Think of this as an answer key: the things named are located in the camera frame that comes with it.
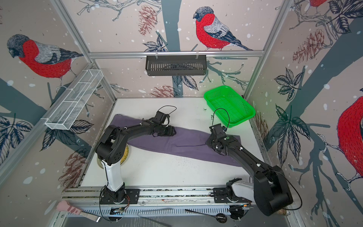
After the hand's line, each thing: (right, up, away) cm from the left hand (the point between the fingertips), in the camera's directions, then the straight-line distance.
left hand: (175, 130), depth 96 cm
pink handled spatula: (-53, -33, -28) cm, 68 cm away
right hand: (+22, -5, -8) cm, 24 cm away
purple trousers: (+9, -8, -3) cm, 12 cm away
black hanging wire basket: (0, +49, +10) cm, 50 cm away
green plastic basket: (+44, +17, +21) cm, 52 cm away
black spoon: (+24, -38, -30) cm, 54 cm away
